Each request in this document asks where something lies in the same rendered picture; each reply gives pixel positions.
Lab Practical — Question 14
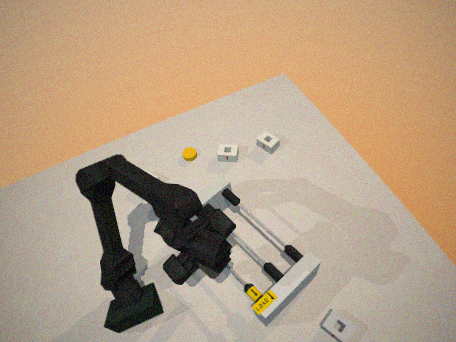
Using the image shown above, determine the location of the yellow short cylinder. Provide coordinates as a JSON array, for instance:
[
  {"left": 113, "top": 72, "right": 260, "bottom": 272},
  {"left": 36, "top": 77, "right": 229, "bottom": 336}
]
[{"left": 182, "top": 147, "right": 197, "bottom": 161}]

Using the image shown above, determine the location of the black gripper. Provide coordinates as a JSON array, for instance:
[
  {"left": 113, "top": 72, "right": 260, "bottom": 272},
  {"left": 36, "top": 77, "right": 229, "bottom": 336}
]
[{"left": 163, "top": 209, "right": 236, "bottom": 285}]

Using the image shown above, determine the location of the white square block with rectangular hole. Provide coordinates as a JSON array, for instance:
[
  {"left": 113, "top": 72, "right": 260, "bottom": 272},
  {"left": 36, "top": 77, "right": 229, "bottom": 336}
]
[
  {"left": 217, "top": 144, "right": 239, "bottom": 162},
  {"left": 257, "top": 131, "right": 280, "bottom": 154}
]

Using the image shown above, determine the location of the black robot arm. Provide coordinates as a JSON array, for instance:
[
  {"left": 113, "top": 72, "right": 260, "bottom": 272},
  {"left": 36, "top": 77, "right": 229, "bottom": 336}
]
[{"left": 75, "top": 154, "right": 231, "bottom": 310}]

